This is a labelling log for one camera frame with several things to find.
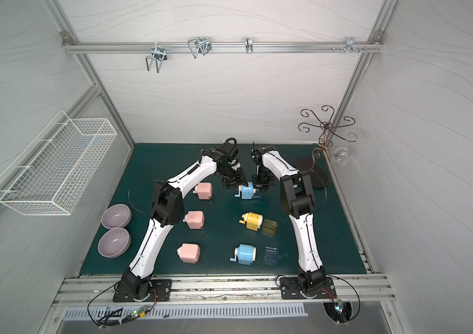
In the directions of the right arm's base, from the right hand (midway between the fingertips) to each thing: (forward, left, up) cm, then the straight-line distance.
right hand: (261, 189), depth 100 cm
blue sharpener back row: (-4, +8, +3) cm, 9 cm away
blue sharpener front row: (-32, +7, +6) cm, 34 cm away
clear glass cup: (+6, -33, +18) cm, 38 cm away
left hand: (-3, +7, +7) cm, 10 cm away
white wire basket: (-16, +72, +31) cm, 80 cm away
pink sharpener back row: (-6, +26, +6) cm, 28 cm away
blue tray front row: (-29, -4, -2) cm, 30 cm away
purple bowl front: (-29, +60, +1) cm, 67 cm away
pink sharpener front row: (-32, +28, +5) cm, 43 cm away
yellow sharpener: (-19, +4, +5) cm, 20 cm away
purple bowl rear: (-17, +65, +1) cm, 67 cm away
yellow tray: (-18, -4, -2) cm, 19 cm away
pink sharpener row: (-20, +28, +6) cm, 35 cm away
